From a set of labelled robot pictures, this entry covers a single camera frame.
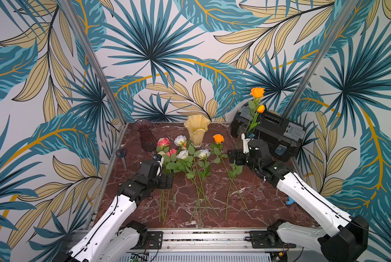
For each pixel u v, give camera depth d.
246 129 0.96
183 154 0.95
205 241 0.75
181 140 1.01
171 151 1.00
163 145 1.03
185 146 1.02
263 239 0.73
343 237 0.37
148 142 0.96
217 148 1.04
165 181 0.69
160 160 0.70
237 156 0.69
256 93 0.85
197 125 0.97
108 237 0.43
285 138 0.90
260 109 0.86
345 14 0.70
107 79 0.96
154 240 0.69
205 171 0.95
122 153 1.03
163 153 0.98
